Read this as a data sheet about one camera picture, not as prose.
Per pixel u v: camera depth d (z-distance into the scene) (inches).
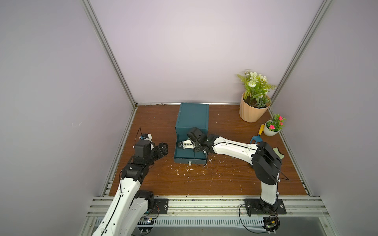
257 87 35.4
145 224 28.4
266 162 18.5
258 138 38.9
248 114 39.6
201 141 25.9
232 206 29.6
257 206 28.8
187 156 32.7
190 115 33.6
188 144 30.3
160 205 29.1
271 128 36.1
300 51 34.3
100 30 31.1
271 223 27.5
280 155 36.0
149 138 28.1
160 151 26.9
